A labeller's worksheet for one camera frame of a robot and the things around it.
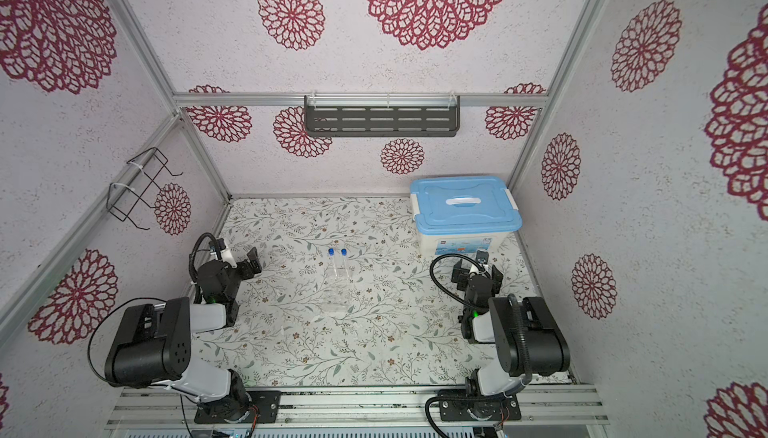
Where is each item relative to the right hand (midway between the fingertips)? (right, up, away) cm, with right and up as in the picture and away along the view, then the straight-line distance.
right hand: (480, 260), depth 91 cm
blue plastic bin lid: (-4, +17, +4) cm, 18 cm away
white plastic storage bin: (-14, +4, +7) cm, 16 cm away
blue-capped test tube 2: (-41, +2, -4) cm, 41 cm away
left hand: (-74, +1, +2) cm, 74 cm away
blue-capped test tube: (-45, +2, -5) cm, 45 cm away
